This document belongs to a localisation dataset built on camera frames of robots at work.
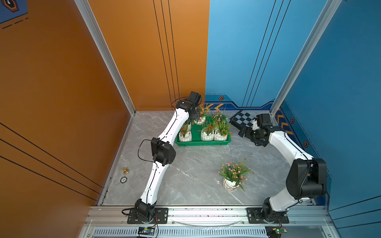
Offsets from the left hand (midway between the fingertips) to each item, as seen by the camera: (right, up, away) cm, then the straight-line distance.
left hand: (195, 112), depth 96 cm
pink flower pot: (-6, -11, 0) cm, 13 cm away
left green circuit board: (-24, -59, -25) cm, 69 cm away
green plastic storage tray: (+1, -18, +6) cm, 19 cm away
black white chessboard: (+36, -5, +15) cm, 39 cm away
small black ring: (-42, -40, -10) cm, 59 cm away
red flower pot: (-7, -17, 0) cm, 18 cm away
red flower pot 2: (+8, -13, +1) cm, 16 cm away
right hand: (+31, -14, -6) cm, 35 cm away
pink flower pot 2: (+20, -33, -24) cm, 45 cm away
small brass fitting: (-41, -36, -9) cm, 55 cm away
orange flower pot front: (+4, -4, -5) cm, 8 cm away
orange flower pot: (+17, -12, -5) cm, 21 cm away
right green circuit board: (+39, -60, -26) cm, 75 cm away
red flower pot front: (+16, -6, -1) cm, 17 cm away
